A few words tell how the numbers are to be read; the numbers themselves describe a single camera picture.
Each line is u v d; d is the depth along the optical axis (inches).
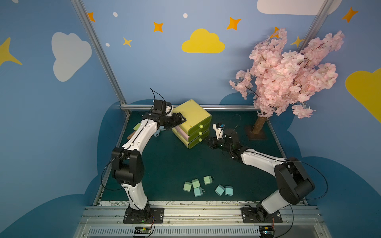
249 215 29.1
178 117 31.4
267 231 28.7
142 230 28.3
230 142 27.2
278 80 23.9
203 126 35.0
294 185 17.9
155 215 29.4
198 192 31.5
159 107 27.4
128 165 18.9
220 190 32.1
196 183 32.8
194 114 36.6
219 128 31.0
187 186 32.3
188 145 37.8
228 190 31.8
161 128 33.3
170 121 31.0
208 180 33.1
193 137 37.3
